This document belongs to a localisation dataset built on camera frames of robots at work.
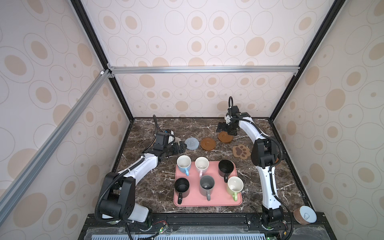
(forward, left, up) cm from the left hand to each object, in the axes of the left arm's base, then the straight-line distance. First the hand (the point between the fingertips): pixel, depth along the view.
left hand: (184, 144), depth 87 cm
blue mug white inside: (-8, 0, -9) cm, 12 cm away
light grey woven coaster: (+13, +7, -15) cm, 21 cm away
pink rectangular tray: (-26, -21, -15) cm, 36 cm away
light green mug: (-21, -28, -8) cm, 36 cm away
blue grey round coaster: (+10, -4, -14) cm, 18 cm away
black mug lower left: (-22, +1, -11) cm, 25 cm away
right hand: (+17, -25, -8) cm, 32 cm away
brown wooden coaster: (+9, -15, -14) cm, 23 cm away
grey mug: (-20, -13, -12) cm, 27 cm away
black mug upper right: (-11, -24, -7) cm, 28 cm away
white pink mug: (-8, -11, -9) cm, 16 cm away
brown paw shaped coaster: (+3, -37, -14) cm, 40 cm away
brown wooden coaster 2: (+16, -27, -15) cm, 35 cm away
